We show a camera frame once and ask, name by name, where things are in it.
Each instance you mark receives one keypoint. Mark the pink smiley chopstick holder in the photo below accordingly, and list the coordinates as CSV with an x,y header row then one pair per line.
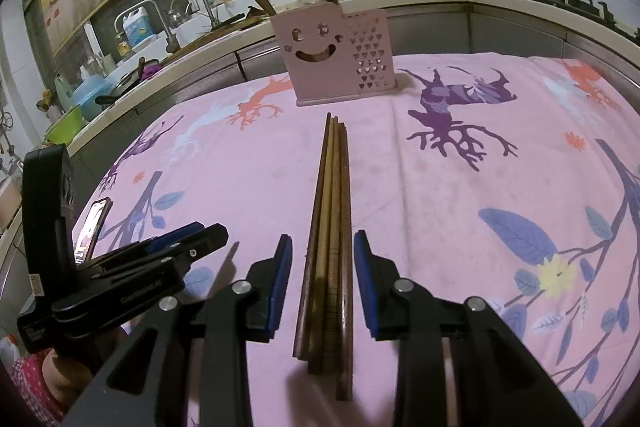
x,y
320,82

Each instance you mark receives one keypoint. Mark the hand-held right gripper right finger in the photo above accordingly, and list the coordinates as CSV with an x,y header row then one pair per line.
x,y
365,287

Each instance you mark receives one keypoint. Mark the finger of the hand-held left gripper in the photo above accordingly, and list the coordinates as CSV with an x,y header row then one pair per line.
x,y
175,234
200,239

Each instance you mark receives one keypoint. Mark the blue detergent bottle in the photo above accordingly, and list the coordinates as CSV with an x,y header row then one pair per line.
x,y
137,29

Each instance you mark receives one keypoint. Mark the metal faucet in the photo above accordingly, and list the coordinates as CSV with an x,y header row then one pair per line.
x,y
207,9
167,34

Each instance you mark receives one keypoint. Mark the person's left hand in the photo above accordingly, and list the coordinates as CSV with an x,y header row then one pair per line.
x,y
65,374

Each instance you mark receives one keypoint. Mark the bundle of wooden chopsticks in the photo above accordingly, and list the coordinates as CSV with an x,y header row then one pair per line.
x,y
330,257

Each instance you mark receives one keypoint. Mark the purple scrubber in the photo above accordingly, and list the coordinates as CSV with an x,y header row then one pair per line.
x,y
150,71

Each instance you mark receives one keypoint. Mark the green plastic bowl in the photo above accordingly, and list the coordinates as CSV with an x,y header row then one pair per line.
x,y
65,127

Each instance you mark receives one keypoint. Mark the metal pot with lid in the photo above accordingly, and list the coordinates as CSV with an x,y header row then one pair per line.
x,y
117,87

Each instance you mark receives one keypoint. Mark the pink printed tablecloth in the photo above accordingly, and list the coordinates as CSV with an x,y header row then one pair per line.
x,y
450,207

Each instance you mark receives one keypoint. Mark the person's left forearm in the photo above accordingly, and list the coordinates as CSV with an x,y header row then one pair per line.
x,y
30,387

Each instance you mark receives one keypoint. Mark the gas stove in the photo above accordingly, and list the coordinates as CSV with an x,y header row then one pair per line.
x,y
585,4

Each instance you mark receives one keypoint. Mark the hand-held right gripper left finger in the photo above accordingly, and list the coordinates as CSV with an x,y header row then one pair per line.
x,y
282,287

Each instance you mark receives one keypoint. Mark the light blue plastic container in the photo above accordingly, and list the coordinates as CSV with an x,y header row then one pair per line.
x,y
90,94

